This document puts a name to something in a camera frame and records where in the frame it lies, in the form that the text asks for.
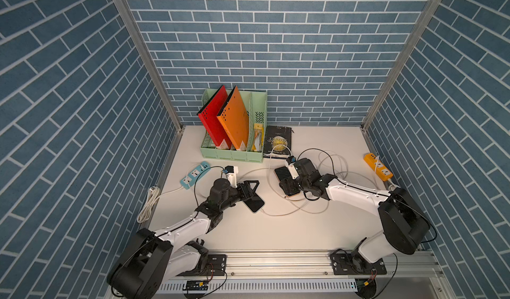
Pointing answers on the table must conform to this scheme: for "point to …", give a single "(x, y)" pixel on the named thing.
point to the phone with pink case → (254, 202)
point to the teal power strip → (195, 175)
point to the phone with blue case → (281, 173)
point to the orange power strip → (384, 172)
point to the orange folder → (234, 117)
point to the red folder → (208, 115)
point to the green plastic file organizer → (207, 95)
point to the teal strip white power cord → (153, 196)
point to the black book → (277, 142)
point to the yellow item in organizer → (258, 141)
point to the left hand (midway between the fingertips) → (260, 185)
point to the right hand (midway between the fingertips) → (286, 181)
